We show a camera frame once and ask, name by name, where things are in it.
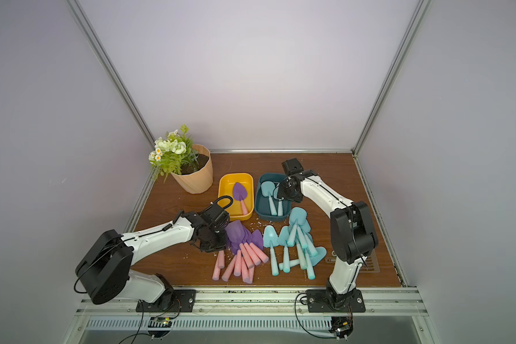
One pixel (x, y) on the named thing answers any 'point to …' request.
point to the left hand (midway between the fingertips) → (230, 248)
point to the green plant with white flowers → (173, 153)
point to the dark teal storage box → (262, 205)
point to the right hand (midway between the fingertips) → (285, 187)
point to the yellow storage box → (226, 183)
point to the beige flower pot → (198, 176)
